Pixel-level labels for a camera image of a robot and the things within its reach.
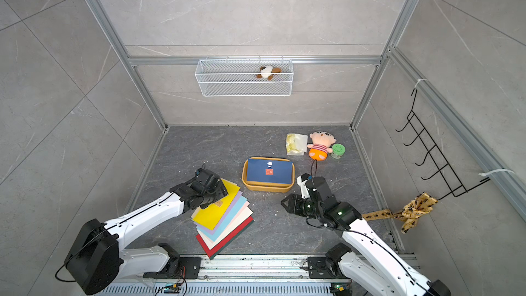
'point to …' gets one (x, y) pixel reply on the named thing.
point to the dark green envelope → (231, 240)
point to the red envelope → (209, 252)
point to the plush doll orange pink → (321, 143)
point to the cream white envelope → (229, 232)
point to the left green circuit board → (174, 289)
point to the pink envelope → (244, 205)
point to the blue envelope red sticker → (269, 171)
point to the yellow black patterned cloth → (424, 203)
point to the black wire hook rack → (451, 180)
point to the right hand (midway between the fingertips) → (285, 204)
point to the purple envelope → (223, 217)
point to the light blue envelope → (228, 218)
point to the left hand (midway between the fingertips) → (223, 188)
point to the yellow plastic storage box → (255, 186)
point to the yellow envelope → (210, 216)
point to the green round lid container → (338, 150)
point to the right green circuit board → (341, 289)
